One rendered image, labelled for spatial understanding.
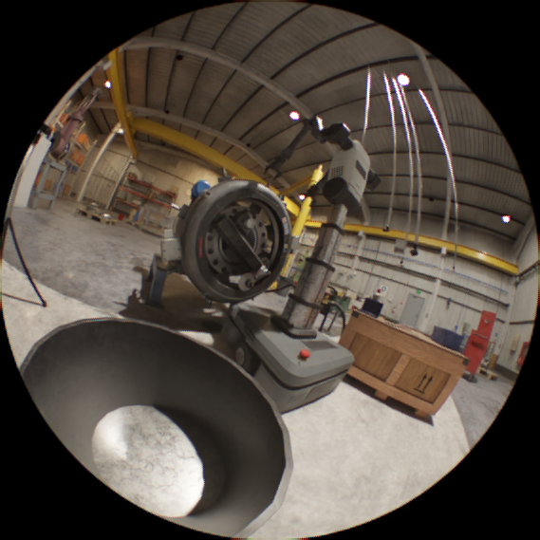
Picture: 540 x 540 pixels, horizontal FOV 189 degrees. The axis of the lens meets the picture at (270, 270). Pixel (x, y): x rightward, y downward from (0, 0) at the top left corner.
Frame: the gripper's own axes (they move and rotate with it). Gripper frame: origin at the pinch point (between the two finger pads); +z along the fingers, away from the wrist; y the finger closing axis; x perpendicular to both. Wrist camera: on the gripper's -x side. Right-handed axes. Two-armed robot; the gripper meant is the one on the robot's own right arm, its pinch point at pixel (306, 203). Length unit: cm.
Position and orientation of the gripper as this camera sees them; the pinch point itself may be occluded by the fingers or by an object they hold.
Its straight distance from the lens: 161.0
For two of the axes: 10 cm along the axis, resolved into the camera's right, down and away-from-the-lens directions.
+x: 2.6, 6.6, -7.0
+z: -5.8, 6.9, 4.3
